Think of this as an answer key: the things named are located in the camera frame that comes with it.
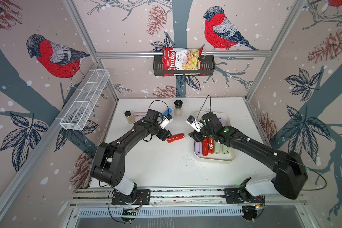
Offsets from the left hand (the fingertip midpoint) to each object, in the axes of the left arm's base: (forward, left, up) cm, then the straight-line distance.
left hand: (168, 128), depth 89 cm
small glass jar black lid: (+12, +29, -5) cm, 32 cm away
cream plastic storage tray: (-16, -28, -9) cm, 34 cm away
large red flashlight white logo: (-8, -28, -8) cm, 30 cm away
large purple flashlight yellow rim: (-9, -19, -8) cm, 23 cm away
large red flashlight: (-9, -24, -8) cm, 27 cm away
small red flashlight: (-2, -4, -9) cm, 10 cm away
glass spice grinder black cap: (+20, -7, 0) cm, 21 cm away
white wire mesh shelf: (-5, +47, +19) cm, 51 cm away
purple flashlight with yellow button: (+11, -40, -9) cm, 43 cm away
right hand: (-3, -14, +5) cm, 16 cm away
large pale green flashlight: (-10, -31, -7) cm, 33 cm away
